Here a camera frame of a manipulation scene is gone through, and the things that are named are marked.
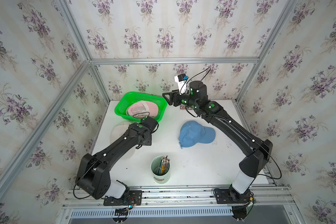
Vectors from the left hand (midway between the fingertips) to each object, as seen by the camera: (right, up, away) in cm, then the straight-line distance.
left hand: (143, 142), depth 84 cm
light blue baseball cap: (+31, +5, +6) cm, 32 cm away
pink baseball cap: (-6, +21, +27) cm, 35 cm away
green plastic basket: (-19, +29, +27) cm, 44 cm away
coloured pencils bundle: (+13, -9, -14) cm, 21 cm away
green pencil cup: (+8, -11, -9) cm, 16 cm away
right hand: (+16, +28, -13) cm, 35 cm away
